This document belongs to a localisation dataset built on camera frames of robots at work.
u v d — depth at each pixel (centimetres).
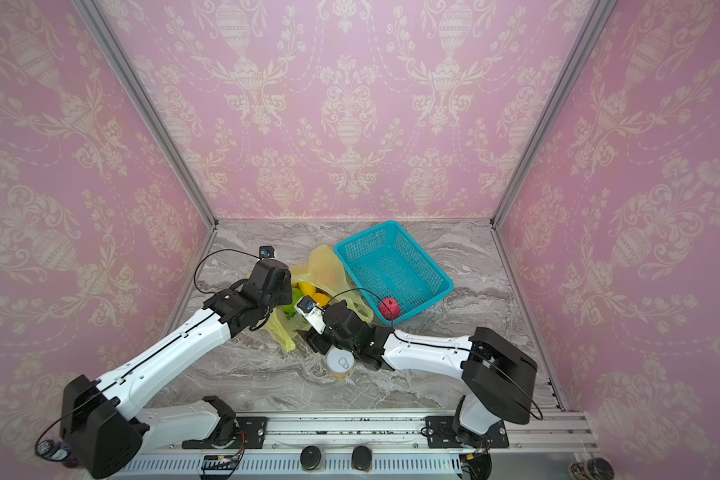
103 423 38
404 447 73
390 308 89
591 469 62
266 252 70
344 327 59
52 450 56
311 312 66
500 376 43
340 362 80
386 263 109
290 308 74
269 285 60
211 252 115
